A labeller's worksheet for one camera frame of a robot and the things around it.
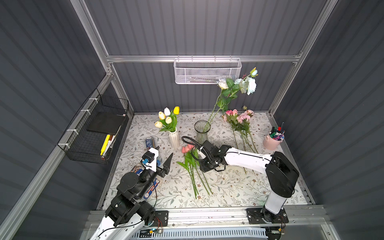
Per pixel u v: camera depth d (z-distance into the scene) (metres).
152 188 0.81
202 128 0.89
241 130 1.08
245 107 1.17
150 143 0.96
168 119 0.77
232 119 1.09
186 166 0.91
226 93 0.73
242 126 1.08
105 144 0.71
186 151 0.93
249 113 1.15
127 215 0.48
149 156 0.50
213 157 0.64
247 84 0.66
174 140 0.91
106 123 0.77
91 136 0.72
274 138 0.91
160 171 0.55
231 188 0.83
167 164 0.62
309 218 0.74
